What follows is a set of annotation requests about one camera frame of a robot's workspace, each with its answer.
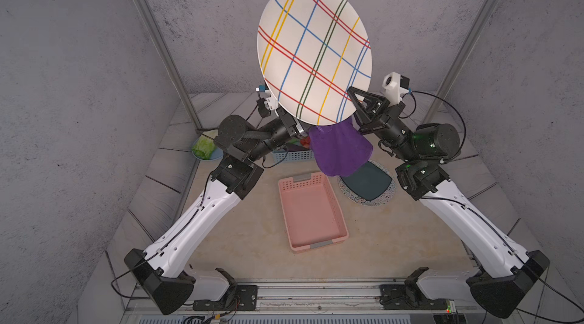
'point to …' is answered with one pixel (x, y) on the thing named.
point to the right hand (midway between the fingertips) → (352, 95)
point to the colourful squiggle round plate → (381, 199)
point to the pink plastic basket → (313, 213)
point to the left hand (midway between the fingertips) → (331, 109)
